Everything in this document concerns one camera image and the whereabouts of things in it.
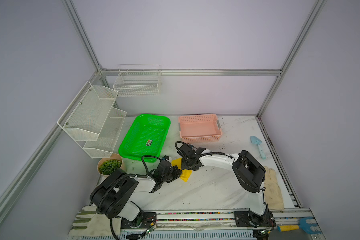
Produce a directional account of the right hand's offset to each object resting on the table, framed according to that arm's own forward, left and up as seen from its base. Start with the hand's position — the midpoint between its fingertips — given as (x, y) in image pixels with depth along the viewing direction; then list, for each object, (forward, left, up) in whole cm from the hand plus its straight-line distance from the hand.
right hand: (183, 166), depth 92 cm
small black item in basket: (+18, +25, 0) cm, 31 cm away
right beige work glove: (-15, -51, -2) cm, 53 cm away
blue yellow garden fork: (-30, -59, -2) cm, 66 cm away
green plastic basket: (+23, +29, -1) cm, 37 cm away
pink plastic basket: (+31, -11, +1) cm, 33 cm away
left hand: (-4, +1, 0) cm, 4 cm away
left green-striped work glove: (-30, +47, 0) cm, 56 cm away
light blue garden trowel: (+21, -51, -1) cm, 55 cm away
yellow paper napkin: (-5, -2, 0) cm, 5 cm away
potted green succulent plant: (-6, +42, +12) cm, 44 cm away
